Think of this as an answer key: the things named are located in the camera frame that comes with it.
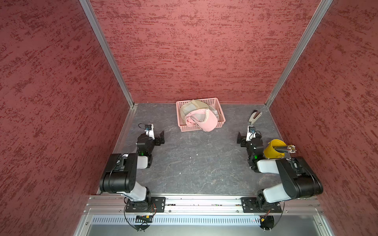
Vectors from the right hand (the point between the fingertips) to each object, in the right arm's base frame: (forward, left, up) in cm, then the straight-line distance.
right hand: (246, 133), depth 93 cm
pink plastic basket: (+7, +40, -3) cm, 41 cm away
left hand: (+2, +58, 0) cm, 58 cm away
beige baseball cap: (+27, +33, 0) cm, 43 cm away
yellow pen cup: (-14, -11, -2) cm, 18 cm away
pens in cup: (-16, -18, +8) cm, 25 cm away
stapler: (+19, -13, -7) cm, 24 cm away
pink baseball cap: (+14, +26, -1) cm, 30 cm away
